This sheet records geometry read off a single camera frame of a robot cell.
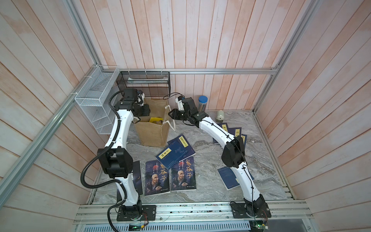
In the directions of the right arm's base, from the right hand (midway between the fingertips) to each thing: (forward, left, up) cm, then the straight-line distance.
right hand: (168, 113), depth 91 cm
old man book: (-35, +5, -19) cm, 40 cm away
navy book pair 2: (-20, -2, -18) cm, 27 cm away
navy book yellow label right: (-4, -54, -21) cm, 58 cm away
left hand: (-3, +12, +4) cm, 13 cm away
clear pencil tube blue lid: (+16, -24, -3) cm, 29 cm away
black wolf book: (-36, +17, -19) cm, 44 cm away
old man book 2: (-33, -10, -20) cm, 40 cm away
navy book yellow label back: (+6, -40, -19) cm, 45 cm away
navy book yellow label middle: (0, -48, -18) cm, 51 cm away
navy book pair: (-8, -8, -19) cm, 22 cm away
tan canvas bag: (-11, +11, -8) cm, 18 cm away
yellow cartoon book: (+7, +10, -14) cm, 19 cm away
